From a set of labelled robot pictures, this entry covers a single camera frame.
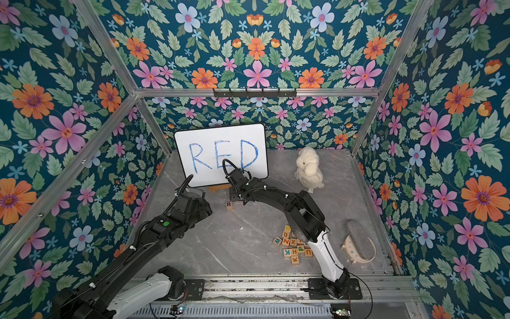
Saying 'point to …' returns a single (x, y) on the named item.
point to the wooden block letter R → (229, 206)
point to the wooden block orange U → (308, 251)
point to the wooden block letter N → (285, 241)
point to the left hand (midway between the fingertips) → (207, 207)
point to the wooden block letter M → (277, 240)
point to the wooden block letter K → (295, 260)
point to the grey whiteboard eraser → (358, 247)
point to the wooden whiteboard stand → (214, 188)
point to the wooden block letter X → (293, 241)
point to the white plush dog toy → (309, 171)
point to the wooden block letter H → (294, 252)
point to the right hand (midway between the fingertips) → (241, 189)
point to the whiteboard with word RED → (203, 150)
